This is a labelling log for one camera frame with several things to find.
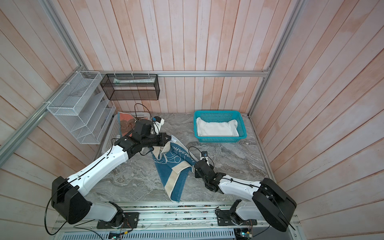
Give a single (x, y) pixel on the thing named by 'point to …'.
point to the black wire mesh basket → (131, 87)
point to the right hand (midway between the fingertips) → (199, 165)
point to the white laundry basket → (112, 131)
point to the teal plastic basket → (220, 116)
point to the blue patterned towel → (173, 162)
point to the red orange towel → (126, 122)
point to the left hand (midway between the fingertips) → (170, 140)
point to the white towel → (227, 128)
